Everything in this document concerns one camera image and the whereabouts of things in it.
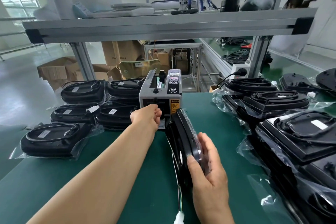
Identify person's left hand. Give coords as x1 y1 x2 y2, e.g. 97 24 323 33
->
129 104 163 133

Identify person's right hand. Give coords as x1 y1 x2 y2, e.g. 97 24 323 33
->
186 132 230 217

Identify group of bagged black lamps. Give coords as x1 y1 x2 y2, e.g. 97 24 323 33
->
218 77 336 224

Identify unbagged black lamps with cables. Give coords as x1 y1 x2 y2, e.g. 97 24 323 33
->
278 68 336 96

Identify person's left forearm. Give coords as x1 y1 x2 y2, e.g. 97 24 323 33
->
27 121 158 224

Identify grey tape dispenser machine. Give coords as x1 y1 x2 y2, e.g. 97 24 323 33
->
139 69 183 130

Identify grey metal shelf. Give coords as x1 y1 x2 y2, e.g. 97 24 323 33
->
23 7 318 43

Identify white power socket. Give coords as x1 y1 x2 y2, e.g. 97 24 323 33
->
232 65 249 78

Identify white flat scale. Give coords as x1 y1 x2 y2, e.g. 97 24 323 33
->
92 3 155 18

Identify black phone on shelf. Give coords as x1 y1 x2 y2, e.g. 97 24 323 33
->
170 8 199 15

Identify white handset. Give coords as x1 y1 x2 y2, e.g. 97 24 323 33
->
72 2 94 19

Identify black cup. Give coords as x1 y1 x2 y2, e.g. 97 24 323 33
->
220 0 239 12

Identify grey barcode scanner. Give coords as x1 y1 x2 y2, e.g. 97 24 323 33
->
240 0 274 12

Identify grey metal railing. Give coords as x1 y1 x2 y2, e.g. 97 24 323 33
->
0 16 45 59

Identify window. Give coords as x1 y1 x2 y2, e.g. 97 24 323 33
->
0 0 40 51

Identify bundle of black cables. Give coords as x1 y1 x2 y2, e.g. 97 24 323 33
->
223 49 249 64

